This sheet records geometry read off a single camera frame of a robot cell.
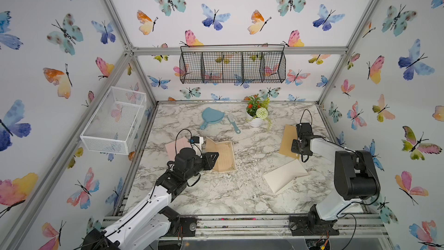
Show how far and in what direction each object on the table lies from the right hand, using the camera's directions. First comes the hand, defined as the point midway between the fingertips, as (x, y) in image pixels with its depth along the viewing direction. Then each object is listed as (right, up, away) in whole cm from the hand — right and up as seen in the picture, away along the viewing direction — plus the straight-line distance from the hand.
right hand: (301, 146), depth 96 cm
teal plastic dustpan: (-52, +18, +20) cm, 59 cm away
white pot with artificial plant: (-25, +20, 0) cm, 32 cm away
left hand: (-44, 0, -18) cm, 48 cm away
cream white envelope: (-14, -15, -7) cm, 21 cm away
